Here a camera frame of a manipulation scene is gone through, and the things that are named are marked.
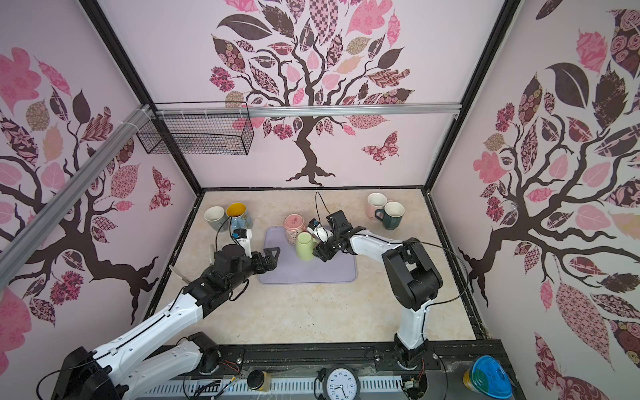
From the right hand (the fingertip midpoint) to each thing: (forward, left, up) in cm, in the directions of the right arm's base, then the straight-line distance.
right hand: (320, 244), depth 95 cm
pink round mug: (+5, +10, +6) cm, 13 cm away
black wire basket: (+36, +37, +30) cm, 60 cm away
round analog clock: (-45, -6, -3) cm, 45 cm away
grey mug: (+14, +44, +2) cm, 47 cm away
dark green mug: (+14, -31, +1) cm, 35 cm away
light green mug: (-2, +5, +4) cm, 7 cm away
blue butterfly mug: (+10, +32, +5) cm, 34 cm away
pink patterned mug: (+19, -24, +3) cm, 31 cm away
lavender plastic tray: (-9, -7, -4) cm, 12 cm away
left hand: (-11, +16, +10) cm, 22 cm away
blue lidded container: (-44, -45, +4) cm, 63 cm away
